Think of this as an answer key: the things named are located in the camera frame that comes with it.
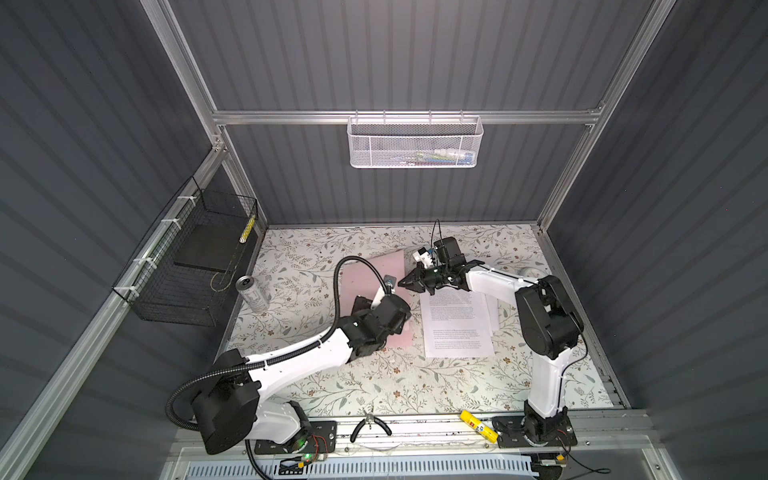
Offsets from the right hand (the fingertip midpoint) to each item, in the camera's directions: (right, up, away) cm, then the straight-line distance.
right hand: (401, 286), depth 90 cm
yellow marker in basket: (-43, +17, -9) cm, 47 cm away
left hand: (-5, -4, -8) cm, 10 cm away
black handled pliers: (-9, -33, -13) cm, 36 cm away
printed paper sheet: (+18, -12, +4) cm, 22 cm away
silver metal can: (-44, -2, -2) cm, 44 cm away
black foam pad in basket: (-50, +12, -13) cm, 53 cm away
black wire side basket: (-55, +6, -17) cm, 58 cm away
